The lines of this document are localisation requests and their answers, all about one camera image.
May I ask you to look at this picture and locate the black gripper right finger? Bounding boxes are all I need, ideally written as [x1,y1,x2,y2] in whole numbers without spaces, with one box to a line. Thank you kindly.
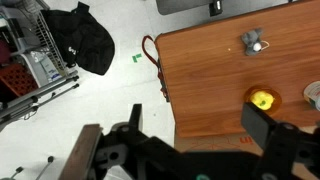
[241,101,320,174]

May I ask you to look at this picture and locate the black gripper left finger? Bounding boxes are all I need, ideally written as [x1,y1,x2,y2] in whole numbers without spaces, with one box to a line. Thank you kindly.
[59,103,183,180]

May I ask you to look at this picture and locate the grey plush bear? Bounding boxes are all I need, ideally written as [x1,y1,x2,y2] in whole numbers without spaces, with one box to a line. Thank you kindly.
[240,27,271,57]

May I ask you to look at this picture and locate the yellow bell pepper toy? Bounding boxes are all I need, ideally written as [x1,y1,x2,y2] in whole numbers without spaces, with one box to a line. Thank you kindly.
[249,90,275,111]

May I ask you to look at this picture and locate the brown cardboard board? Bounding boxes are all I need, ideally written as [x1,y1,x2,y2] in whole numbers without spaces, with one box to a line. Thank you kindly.
[173,130,266,155]

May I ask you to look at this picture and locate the green tape mark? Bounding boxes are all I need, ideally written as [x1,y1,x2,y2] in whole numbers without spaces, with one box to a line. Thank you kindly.
[131,53,143,64]

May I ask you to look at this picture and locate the green labelled tin can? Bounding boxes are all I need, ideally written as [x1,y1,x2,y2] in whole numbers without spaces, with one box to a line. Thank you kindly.
[302,80,320,112]

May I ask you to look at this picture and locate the black fabric bag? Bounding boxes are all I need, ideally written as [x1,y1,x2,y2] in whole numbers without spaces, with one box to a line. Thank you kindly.
[40,1,116,76]

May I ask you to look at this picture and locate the black tripod legs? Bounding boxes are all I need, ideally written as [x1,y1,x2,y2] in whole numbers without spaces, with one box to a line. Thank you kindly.
[0,74,81,132]

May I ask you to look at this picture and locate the grey flat panel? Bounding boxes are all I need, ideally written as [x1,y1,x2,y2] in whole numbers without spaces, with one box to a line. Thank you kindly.
[155,0,224,17]

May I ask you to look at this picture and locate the red plastic crate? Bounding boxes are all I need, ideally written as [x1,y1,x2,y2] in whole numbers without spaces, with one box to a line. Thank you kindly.
[0,63,39,99]

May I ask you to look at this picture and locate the red strap loop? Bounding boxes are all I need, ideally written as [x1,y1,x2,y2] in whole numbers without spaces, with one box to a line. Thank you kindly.
[141,34,170,101]

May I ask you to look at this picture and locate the grey wire shelf cart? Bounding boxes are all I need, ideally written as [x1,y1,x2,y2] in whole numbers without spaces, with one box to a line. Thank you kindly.
[0,0,79,89]

